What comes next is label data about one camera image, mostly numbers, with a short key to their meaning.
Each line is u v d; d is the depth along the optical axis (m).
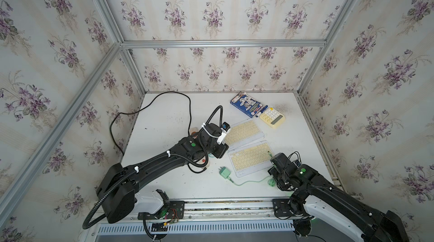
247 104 1.11
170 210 0.72
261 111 1.08
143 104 1.14
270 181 0.82
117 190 0.39
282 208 0.73
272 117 1.04
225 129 0.69
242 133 0.98
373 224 0.42
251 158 0.88
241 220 0.72
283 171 0.63
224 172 0.82
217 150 0.69
